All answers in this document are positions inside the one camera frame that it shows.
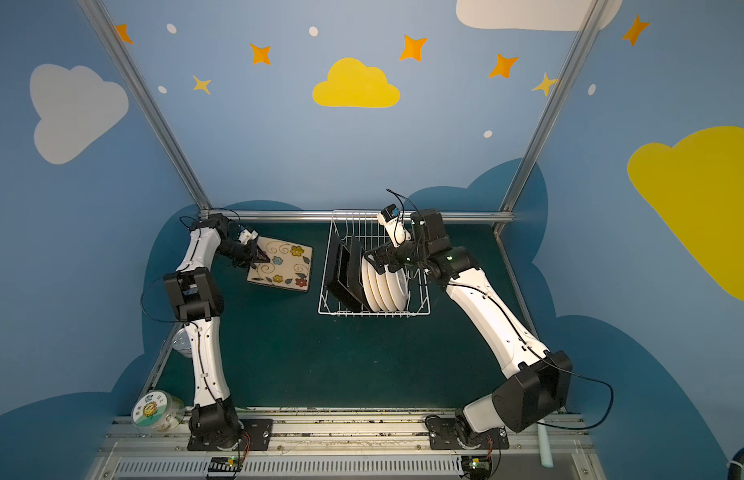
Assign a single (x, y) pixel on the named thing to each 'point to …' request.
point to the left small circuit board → (224, 467)
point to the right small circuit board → (476, 467)
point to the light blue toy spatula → (546, 458)
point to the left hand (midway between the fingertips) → (263, 261)
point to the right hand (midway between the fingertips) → (382, 243)
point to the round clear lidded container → (157, 410)
